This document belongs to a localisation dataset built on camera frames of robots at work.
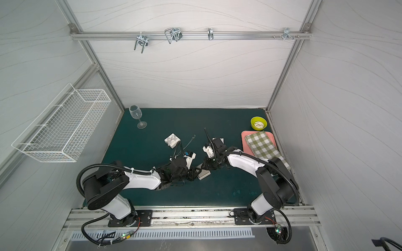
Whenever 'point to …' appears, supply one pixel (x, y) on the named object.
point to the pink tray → (246, 147)
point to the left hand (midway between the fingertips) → (201, 171)
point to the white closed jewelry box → (172, 140)
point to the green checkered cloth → (263, 146)
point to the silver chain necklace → (193, 137)
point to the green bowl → (258, 123)
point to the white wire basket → (61, 133)
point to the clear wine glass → (136, 113)
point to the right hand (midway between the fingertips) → (202, 166)
